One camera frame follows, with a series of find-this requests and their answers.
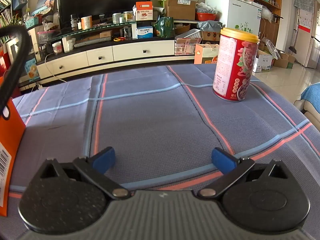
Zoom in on orange cardboard box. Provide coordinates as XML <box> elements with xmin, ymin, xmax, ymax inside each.
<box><xmin>0</xmin><ymin>76</ymin><xmax>27</xmax><ymax>217</ymax></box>

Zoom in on framed baby picture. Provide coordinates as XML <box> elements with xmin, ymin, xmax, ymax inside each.
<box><xmin>31</xmin><ymin>0</ymin><xmax>57</xmax><ymax>15</ymax></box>

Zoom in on green foil bag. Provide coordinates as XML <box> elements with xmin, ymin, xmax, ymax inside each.
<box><xmin>153</xmin><ymin>17</ymin><xmax>175</xmax><ymax>38</ymax></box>

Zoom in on blue hanging bag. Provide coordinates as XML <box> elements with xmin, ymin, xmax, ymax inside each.
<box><xmin>12</xmin><ymin>0</ymin><xmax>28</xmax><ymax>11</ymax></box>

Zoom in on blue snack packet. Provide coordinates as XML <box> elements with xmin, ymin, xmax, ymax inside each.
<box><xmin>24</xmin><ymin>58</ymin><xmax>40</xmax><ymax>82</ymax></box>

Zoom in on orange fruit carton on floor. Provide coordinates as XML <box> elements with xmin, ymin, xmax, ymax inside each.
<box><xmin>194</xmin><ymin>44</ymin><xmax>220</xmax><ymax>65</ymax></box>

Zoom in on white and black TV stand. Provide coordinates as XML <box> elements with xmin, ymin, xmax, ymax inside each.
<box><xmin>19</xmin><ymin>20</ymin><xmax>200</xmax><ymax>87</ymax></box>

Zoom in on blue cloth on sofa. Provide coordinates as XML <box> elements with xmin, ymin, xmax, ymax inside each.
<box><xmin>301</xmin><ymin>82</ymin><xmax>320</xmax><ymax>110</ymax></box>

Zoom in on brown cardboard box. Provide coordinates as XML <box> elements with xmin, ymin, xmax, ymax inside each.
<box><xmin>164</xmin><ymin>0</ymin><xmax>197</xmax><ymax>20</ymax></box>

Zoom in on blue plaid tablecloth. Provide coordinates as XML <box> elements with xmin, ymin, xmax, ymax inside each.
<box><xmin>0</xmin><ymin>64</ymin><xmax>320</xmax><ymax>240</ymax></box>

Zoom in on pink plastic basket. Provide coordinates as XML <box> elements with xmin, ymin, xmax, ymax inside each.
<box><xmin>37</xmin><ymin>30</ymin><xmax>58</xmax><ymax>43</ymax></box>

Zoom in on black flat television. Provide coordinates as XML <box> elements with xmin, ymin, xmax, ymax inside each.
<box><xmin>57</xmin><ymin>0</ymin><xmax>151</xmax><ymax>29</ymax></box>

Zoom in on bookshelf with books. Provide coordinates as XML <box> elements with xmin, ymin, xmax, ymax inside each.
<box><xmin>0</xmin><ymin>0</ymin><xmax>16</xmax><ymax>43</ymax></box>

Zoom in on wall calendar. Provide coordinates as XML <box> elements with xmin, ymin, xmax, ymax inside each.
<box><xmin>298</xmin><ymin>16</ymin><xmax>312</xmax><ymax>33</ymax></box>

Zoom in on teal plastic basket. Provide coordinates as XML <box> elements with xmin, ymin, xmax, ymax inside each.
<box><xmin>25</xmin><ymin>17</ymin><xmax>40</xmax><ymax>29</ymax></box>

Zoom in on blue and white box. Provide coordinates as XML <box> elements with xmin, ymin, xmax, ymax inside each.
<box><xmin>137</xmin><ymin>26</ymin><xmax>154</xmax><ymax>39</ymax></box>

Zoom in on orange and white medicine box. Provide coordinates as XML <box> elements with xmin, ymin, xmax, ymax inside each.
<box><xmin>136</xmin><ymin>2</ymin><xmax>154</xmax><ymax>21</ymax></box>

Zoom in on wooden shelf unit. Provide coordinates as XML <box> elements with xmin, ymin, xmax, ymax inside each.
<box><xmin>243</xmin><ymin>0</ymin><xmax>284</xmax><ymax>48</ymax></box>

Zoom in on red plastic basin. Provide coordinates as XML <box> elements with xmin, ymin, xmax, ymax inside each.
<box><xmin>196</xmin><ymin>12</ymin><xmax>217</xmax><ymax>22</ymax></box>

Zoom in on silver refrigerator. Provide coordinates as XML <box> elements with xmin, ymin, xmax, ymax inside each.
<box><xmin>292</xmin><ymin>0</ymin><xmax>320</xmax><ymax>69</ymax></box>

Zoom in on red can with yellow lid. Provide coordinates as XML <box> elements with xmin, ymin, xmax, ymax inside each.
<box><xmin>212</xmin><ymin>27</ymin><xmax>260</xmax><ymax>102</ymax></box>

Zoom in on white printed carton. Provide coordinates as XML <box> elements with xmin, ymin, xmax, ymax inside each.
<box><xmin>252</xmin><ymin>49</ymin><xmax>273</xmax><ymax>73</ymax></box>

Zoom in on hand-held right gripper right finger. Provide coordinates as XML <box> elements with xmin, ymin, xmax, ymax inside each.
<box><xmin>197</xmin><ymin>147</ymin><xmax>288</xmax><ymax>200</ymax></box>

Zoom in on black woven strap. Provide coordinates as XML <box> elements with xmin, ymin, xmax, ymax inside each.
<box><xmin>0</xmin><ymin>25</ymin><xmax>31</xmax><ymax>119</ymax></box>

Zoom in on white chest freezer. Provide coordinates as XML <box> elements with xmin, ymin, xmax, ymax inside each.
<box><xmin>205</xmin><ymin>0</ymin><xmax>263</xmax><ymax>37</ymax></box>

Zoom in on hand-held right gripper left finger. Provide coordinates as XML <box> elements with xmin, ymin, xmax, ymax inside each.
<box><xmin>37</xmin><ymin>146</ymin><xmax>130</xmax><ymax>201</ymax></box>

